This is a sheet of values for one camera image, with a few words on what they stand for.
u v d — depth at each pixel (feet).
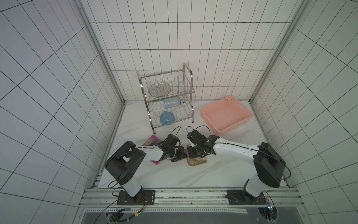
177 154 2.56
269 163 1.53
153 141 2.92
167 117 3.35
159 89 2.94
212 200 2.38
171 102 3.63
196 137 2.19
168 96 2.67
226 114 3.48
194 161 2.64
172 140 2.38
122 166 1.50
